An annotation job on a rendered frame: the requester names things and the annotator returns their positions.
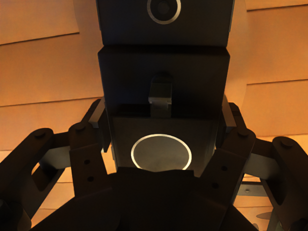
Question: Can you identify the grey finder catch cap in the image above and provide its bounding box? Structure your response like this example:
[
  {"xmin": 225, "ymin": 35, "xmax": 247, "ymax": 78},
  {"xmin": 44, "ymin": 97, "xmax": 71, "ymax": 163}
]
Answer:
[{"xmin": 148, "ymin": 72, "xmax": 174, "ymax": 119}]

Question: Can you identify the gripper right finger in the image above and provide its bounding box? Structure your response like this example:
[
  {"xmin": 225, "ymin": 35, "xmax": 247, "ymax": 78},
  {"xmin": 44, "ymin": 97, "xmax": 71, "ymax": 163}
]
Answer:
[{"xmin": 199, "ymin": 94, "xmax": 308, "ymax": 231}]

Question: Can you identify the round silver-rimmed magnifier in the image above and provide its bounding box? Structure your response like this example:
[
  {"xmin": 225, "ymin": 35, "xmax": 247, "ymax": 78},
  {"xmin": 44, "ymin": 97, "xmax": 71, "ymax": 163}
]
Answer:
[{"xmin": 130, "ymin": 133, "xmax": 194, "ymax": 172}]

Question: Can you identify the black finder hood panel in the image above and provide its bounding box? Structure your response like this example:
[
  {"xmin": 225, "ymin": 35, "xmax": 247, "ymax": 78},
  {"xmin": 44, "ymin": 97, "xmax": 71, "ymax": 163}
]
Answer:
[{"xmin": 111, "ymin": 104, "xmax": 219, "ymax": 178}]

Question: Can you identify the grey metal bracket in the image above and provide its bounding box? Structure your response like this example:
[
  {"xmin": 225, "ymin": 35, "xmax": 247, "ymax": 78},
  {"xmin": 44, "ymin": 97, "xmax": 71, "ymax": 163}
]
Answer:
[{"xmin": 237, "ymin": 181, "xmax": 273, "ymax": 199}]

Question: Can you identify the black camera body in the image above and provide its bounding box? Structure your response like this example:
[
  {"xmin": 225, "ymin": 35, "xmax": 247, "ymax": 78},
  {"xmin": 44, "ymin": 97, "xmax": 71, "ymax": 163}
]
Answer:
[{"xmin": 95, "ymin": 0, "xmax": 236, "ymax": 48}]

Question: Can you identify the black waist-level finder body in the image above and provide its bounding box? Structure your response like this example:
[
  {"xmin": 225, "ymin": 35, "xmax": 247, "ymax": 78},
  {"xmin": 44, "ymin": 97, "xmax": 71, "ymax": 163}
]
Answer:
[{"xmin": 97, "ymin": 44, "xmax": 231, "ymax": 169}]

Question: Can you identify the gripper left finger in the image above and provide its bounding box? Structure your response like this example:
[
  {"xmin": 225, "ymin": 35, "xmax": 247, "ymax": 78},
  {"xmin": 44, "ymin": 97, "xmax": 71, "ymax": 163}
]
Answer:
[{"xmin": 0, "ymin": 97, "xmax": 114, "ymax": 231}]

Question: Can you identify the silver camera lens ring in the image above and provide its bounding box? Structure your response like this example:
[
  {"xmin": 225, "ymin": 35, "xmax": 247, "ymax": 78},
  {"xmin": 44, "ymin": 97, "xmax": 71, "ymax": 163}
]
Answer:
[{"xmin": 146, "ymin": 0, "xmax": 182, "ymax": 26}]

